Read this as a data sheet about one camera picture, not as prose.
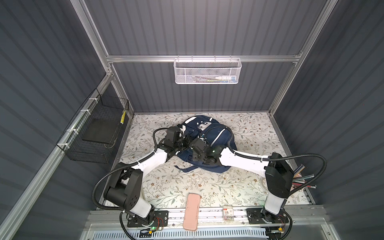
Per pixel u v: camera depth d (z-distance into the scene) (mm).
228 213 736
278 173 452
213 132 889
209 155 636
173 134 677
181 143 751
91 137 717
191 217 725
